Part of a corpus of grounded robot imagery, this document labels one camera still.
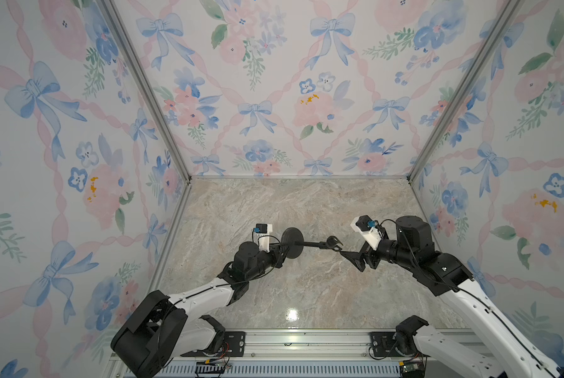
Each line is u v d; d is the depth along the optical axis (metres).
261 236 0.73
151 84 0.87
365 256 0.60
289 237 0.80
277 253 0.73
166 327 0.42
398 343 0.68
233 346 0.74
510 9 0.68
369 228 0.58
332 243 0.71
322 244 0.73
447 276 0.47
